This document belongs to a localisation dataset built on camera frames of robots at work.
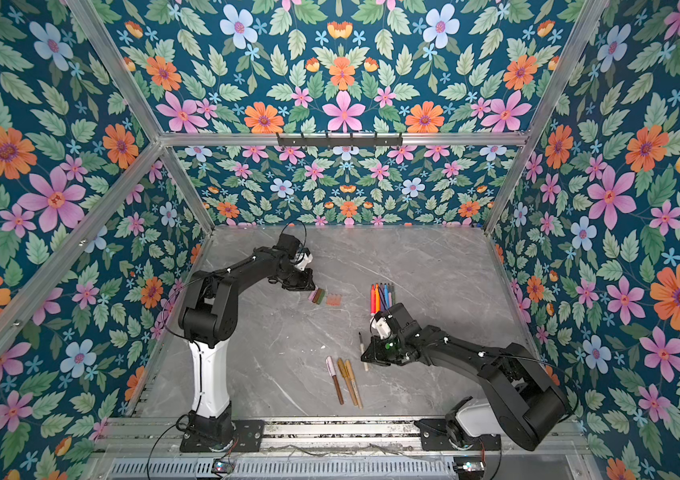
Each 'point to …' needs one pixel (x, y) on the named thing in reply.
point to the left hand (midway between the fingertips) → (317, 279)
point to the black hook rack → (340, 141)
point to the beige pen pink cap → (362, 349)
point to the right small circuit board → (468, 464)
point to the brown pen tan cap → (354, 382)
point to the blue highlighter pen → (386, 295)
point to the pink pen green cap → (390, 299)
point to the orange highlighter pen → (377, 298)
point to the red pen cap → (334, 299)
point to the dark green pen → (393, 295)
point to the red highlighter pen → (372, 300)
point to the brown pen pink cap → (331, 369)
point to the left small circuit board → (222, 466)
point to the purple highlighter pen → (382, 296)
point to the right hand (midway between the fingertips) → (361, 357)
